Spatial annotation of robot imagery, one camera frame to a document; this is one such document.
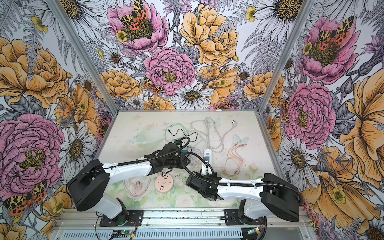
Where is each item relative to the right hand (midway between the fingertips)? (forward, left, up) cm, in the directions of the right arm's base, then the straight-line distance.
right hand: (206, 175), depth 84 cm
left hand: (+5, +10, +2) cm, 12 cm away
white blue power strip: (+14, -2, -1) cm, 15 cm away
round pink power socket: (-4, +23, -2) cm, 24 cm away
